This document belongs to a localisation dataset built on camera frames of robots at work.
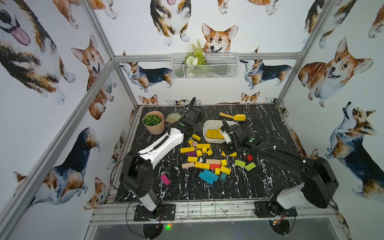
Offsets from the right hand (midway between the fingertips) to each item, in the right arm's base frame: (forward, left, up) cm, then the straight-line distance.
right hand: (221, 146), depth 83 cm
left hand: (+12, +12, +7) cm, 19 cm away
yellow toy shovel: (+32, -15, -13) cm, 37 cm away
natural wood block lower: (-6, +20, -12) cm, 24 cm away
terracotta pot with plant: (+17, +41, +1) cm, 45 cm away
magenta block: (-15, +32, -12) cm, 37 cm away
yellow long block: (+4, +22, -12) cm, 26 cm away
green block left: (-4, -12, -13) cm, 18 cm away
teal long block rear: (-12, +6, -12) cm, 18 cm away
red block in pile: (-7, +5, -12) cm, 14 cm away
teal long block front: (-14, +9, -12) cm, 20 cm away
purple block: (+2, +18, -12) cm, 22 cm away
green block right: (-7, -17, -13) cm, 23 cm away
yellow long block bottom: (-7, +10, -11) cm, 17 cm away
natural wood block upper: (-4, +5, -12) cm, 13 cm away
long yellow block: (-8, -5, +6) cm, 12 cm away
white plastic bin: (+25, +5, -12) cm, 28 cm away
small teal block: (-13, -1, -11) cm, 17 cm away
